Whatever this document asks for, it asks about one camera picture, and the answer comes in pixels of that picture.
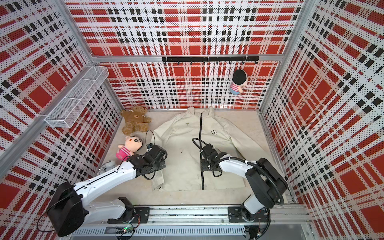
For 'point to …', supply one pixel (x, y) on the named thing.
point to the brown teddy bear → (135, 120)
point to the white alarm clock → (108, 165)
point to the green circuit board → (126, 230)
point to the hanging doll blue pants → (240, 78)
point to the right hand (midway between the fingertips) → (209, 165)
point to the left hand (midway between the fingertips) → (163, 163)
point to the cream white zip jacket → (182, 171)
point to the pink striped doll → (132, 144)
